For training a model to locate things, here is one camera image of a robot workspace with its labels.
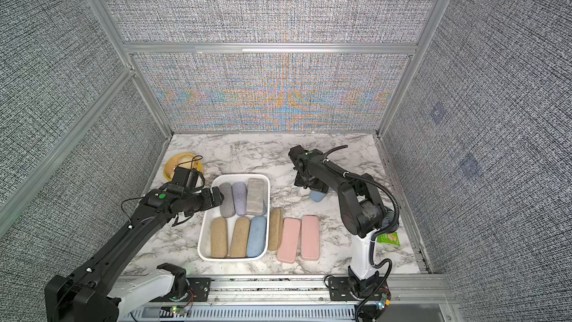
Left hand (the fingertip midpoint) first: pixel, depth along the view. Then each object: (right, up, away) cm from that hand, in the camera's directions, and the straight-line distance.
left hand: (217, 198), depth 80 cm
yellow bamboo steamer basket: (-22, +13, +21) cm, 33 cm away
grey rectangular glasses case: (+13, -1, +9) cm, 16 cm away
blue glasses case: (+38, -2, +14) cm, 40 cm away
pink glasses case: (+26, -16, +2) cm, 31 cm away
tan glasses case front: (+21, -11, +2) cm, 24 cm away
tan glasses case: (0, -15, +1) cm, 15 cm away
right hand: (+35, +5, +13) cm, 38 cm away
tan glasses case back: (+8, -17, 0) cm, 18 cm away
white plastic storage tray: (-5, -17, 0) cm, 18 cm away
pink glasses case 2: (+34, -15, +3) cm, 37 cm away
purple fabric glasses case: (+6, -2, +11) cm, 13 cm away
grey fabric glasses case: (+2, -5, +8) cm, 9 cm away
